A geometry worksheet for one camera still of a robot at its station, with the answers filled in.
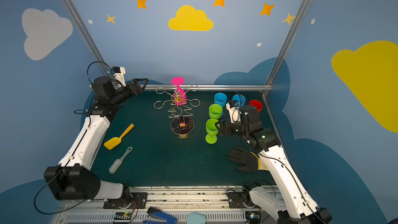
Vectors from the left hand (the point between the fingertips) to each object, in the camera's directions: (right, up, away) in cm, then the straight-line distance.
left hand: (142, 80), depth 74 cm
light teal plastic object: (+26, -65, -4) cm, 70 cm away
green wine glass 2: (+35, -26, +9) cm, 44 cm away
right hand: (+40, -20, -2) cm, 44 cm away
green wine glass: (+37, -16, +21) cm, 46 cm away
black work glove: (+55, -44, +10) cm, 71 cm away
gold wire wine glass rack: (+17, -24, +26) cm, 39 cm away
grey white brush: (-18, -44, +10) cm, 49 cm away
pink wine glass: (+18, -8, +5) cm, 20 cm away
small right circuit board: (+54, -66, -1) cm, 85 cm away
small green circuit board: (-9, -65, -1) cm, 66 cm away
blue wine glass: (+41, -7, +25) cm, 49 cm away
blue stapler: (+8, -63, -5) cm, 63 cm away
